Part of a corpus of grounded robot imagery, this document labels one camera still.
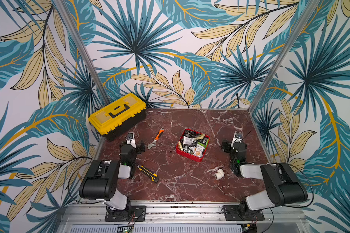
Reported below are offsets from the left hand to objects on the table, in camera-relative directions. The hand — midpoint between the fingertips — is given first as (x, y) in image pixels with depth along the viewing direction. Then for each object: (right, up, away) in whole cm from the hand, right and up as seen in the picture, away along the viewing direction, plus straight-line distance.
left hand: (134, 140), depth 93 cm
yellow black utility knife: (+13, -20, -9) cm, 25 cm away
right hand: (+63, +1, -1) cm, 63 cm away
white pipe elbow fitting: (+52, -19, -9) cm, 56 cm away
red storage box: (+38, -3, +5) cm, 38 cm away
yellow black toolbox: (-13, +12, -2) cm, 18 cm away
